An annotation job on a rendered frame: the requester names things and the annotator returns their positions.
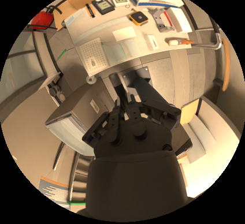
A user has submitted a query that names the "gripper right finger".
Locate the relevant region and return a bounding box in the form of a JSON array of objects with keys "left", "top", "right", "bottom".
[{"left": 126, "top": 94, "right": 182, "bottom": 124}]

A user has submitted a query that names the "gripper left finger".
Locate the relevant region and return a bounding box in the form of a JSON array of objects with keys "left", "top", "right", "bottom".
[{"left": 82, "top": 98, "right": 124, "bottom": 147}]

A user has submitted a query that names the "white perforated book cradle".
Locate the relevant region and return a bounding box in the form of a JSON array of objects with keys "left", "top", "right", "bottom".
[{"left": 79, "top": 37, "right": 109, "bottom": 77}]

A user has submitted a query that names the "clear acrylic wedge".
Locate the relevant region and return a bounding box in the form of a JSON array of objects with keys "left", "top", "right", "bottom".
[{"left": 101, "top": 42, "right": 128, "bottom": 65}]

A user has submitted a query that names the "grey key rack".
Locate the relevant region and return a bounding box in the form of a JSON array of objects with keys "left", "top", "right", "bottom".
[{"left": 151, "top": 8, "right": 176, "bottom": 33}]

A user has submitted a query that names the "clear glass vitrine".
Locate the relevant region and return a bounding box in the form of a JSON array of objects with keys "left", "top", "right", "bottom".
[{"left": 63, "top": 8, "right": 147, "bottom": 77}]

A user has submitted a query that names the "yellow box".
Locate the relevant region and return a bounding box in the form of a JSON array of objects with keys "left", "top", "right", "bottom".
[{"left": 179, "top": 98, "right": 201, "bottom": 125}]

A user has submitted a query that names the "grey white cabinet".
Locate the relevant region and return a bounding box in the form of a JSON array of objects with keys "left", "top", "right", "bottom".
[{"left": 44, "top": 85, "right": 112, "bottom": 156}]

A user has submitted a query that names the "grey round fitting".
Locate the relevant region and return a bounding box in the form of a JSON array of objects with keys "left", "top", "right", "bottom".
[{"left": 49, "top": 84, "right": 66, "bottom": 100}]

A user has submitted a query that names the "grey metal step ladder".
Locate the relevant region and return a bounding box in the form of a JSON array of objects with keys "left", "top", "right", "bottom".
[{"left": 66, "top": 151, "right": 93, "bottom": 204}]

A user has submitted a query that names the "small white box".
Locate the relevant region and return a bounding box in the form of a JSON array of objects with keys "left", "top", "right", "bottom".
[{"left": 144, "top": 33, "right": 160, "bottom": 51}]

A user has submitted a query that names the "grey metal pipe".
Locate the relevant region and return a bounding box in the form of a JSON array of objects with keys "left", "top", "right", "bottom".
[{"left": 191, "top": 32, "right": 224, "bottom": 51}]

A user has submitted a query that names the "white label card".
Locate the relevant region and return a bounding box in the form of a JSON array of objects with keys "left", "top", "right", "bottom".
[{"left": 112, "top": 26, "right": 137, "bottom": 42}]

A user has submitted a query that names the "white open tray box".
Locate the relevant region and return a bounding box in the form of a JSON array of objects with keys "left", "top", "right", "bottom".
[{"left": 167, "top": 6, "right": 193, "bottom": 33}]

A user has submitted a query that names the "grey orange notice sign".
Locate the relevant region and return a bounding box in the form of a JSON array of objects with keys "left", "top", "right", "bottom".
[{"left": 38, "top": 176, "right": 71, "bottom": 210}]

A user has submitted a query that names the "yellow black tape measure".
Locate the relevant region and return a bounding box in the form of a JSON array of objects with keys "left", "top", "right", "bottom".
[{"left": 128, "top": 10, "right": 149, "bottom": 27}]

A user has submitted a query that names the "glass partition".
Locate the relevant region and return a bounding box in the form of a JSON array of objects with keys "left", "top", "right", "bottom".
[{"left": 0, "top": 32, "right": 48, "bottom": 105}]

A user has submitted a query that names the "black orange pen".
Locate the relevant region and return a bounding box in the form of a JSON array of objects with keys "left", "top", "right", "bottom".
[{"left": 85, "top": 3, "right": 96, "bottom": 18}]

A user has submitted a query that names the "black light meter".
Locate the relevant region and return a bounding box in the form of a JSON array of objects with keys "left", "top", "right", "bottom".
[{"left": 91, "top": 0, "right": 116, "bottom": 16}]

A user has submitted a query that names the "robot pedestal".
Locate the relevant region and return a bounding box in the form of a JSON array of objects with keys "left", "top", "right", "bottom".
[{"left": 118, "top": 66, "right": 168, "bottom": 108}]

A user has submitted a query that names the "orange handled brush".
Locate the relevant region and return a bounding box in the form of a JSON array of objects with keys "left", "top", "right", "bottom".
[{"left": 166, "top": 38, "right": 194, "bottom": 47}]

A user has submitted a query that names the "orange wooden rail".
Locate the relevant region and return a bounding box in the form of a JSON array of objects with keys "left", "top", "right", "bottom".
[{"left": 221, "top": 38, "right": 231, "bottom": 92}]

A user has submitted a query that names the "black cable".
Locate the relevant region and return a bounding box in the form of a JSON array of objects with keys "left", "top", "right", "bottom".
[{"left": 45, "top": 5, "right": 63, "bottom": 16}]

